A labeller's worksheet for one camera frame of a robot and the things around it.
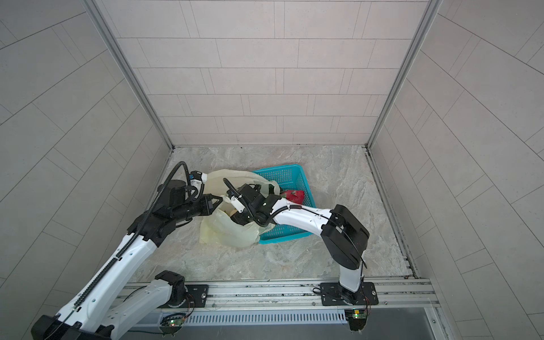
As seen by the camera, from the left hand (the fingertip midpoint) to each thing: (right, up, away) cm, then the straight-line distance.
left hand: (226, 197), depth 74 cm
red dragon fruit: (+26, -2, +12) cm, 29 cm away
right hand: (+2, -10, +7) cm, 13 cm away
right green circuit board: (+45, -37, -6) cm, 59 cm away
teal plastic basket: (+23, +5, +25) cm, 34 cm away
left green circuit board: (-14, -37, -10) cm, 41 cm away
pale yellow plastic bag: (-2, -10, -2) cm, 11 cm away
